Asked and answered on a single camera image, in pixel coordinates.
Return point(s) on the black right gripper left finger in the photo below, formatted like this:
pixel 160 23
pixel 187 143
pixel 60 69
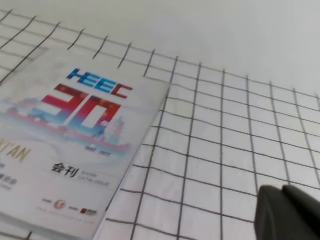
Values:
pixel 277 219

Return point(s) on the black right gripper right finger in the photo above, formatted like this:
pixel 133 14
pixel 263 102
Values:
pixel 307 207

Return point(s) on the white catalogue book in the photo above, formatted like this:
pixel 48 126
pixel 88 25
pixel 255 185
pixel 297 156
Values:
pixel 70 128

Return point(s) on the white black-grid tablecloth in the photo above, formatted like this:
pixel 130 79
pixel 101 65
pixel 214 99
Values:
pixel 217 139

